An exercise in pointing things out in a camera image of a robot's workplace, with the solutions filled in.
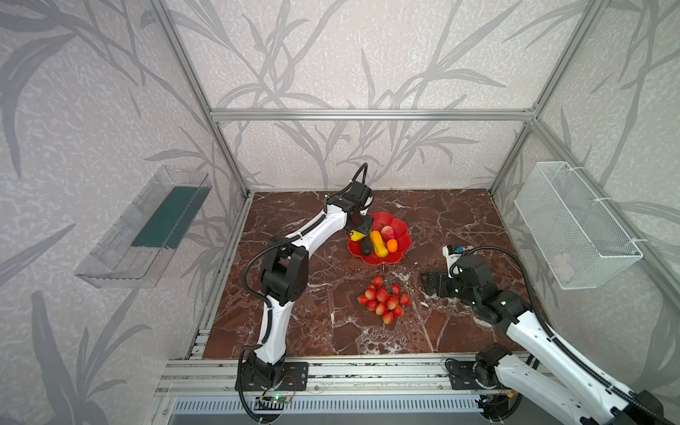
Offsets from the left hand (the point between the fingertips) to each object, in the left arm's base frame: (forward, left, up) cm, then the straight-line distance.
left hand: (366, 215), depth 96 cm
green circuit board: (-54, +24, -12) cm, 61 cm away
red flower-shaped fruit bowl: (-2, -14, -10) cm, 17 cm away
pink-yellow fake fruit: (-1, -8, -9) cm, 13 cm away
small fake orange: (-7, -10, -9) cm, 15 cm away
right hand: (-21, -20, +2) cm, 30 cm away
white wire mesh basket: (-24, -50, +23) cm, 60 cm away
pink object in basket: (-23, -55, +9) cm, 60 cm away
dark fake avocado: (-8, 0, -8) cm, 12 cm away
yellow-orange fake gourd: (-6, -5, -9) cm, 12 cm away
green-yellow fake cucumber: (-4, +3, -7) cm, 9 cm away
